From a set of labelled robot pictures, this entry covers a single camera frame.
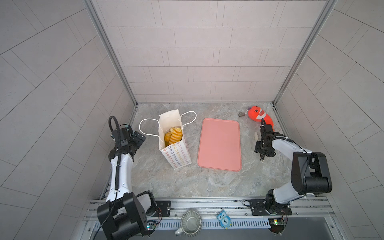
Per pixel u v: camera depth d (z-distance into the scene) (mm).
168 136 819
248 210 711
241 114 1086
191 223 670
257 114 1000
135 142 717
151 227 642
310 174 440
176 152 699
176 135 785
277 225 680
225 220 669
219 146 913
